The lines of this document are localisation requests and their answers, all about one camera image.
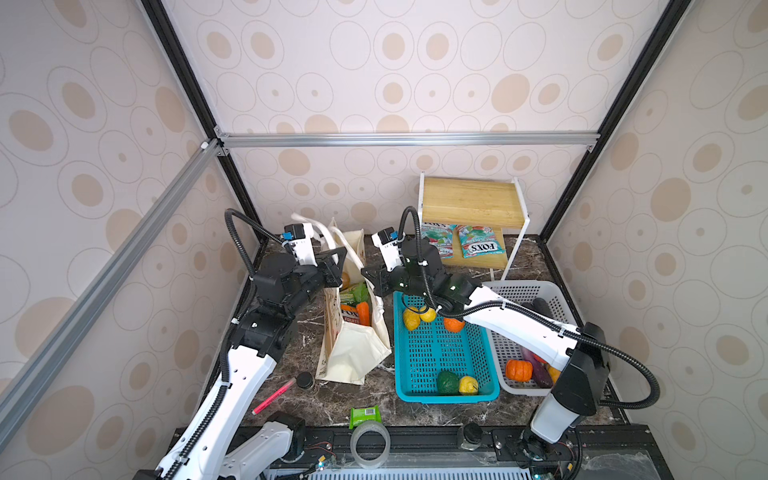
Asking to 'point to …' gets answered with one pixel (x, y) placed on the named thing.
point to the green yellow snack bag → (353, 294)
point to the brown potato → (345, 280)
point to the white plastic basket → (544, 297)
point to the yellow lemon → (411, 319)
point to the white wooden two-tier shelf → (475, 203)
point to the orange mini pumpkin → (518, 370)
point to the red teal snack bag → (441, 236)
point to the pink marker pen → (273, 397)
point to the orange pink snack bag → (350, 313)
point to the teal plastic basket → (423, 354)
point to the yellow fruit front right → (468, 385)
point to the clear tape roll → (365, 426)
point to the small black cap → (305, 380)
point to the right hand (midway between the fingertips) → (362, 272)
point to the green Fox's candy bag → (478, 241)
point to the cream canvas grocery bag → (348, 353)
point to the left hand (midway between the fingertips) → (352, 247)
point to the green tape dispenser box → (360, 415)
